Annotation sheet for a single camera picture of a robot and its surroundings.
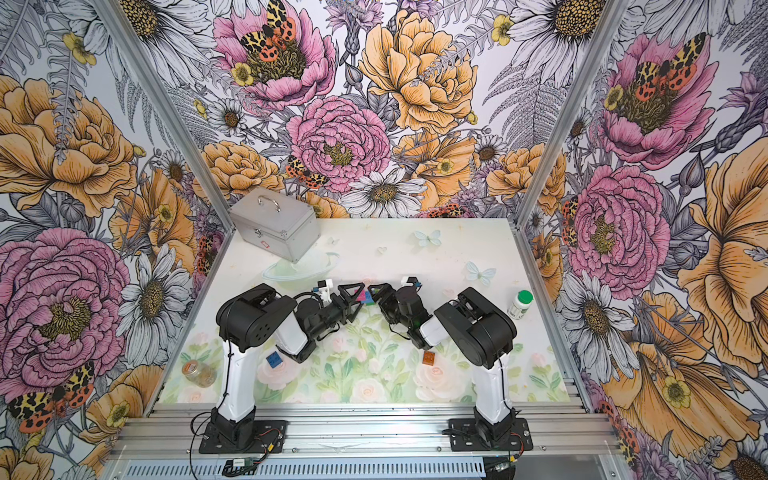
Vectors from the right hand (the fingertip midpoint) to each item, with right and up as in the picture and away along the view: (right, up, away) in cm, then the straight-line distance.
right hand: (371, 299), depth 95 cm
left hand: (-1, 0, -1) cm, 2 cm away
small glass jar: (-43, -17, -16) cm, 49 cm away
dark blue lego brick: (-26, -15, -10) cm, 32 cm away
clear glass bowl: (-24, +8, +14) cm, 29 cm away
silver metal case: (-33, +25, +8) cm, 42 cm away
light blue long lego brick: (-1, 0, -1) cm, 1 cm away
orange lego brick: (+17, -15, -10) cm, 25 cm away
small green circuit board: (-28, -34, -25) cm, 50 cm away
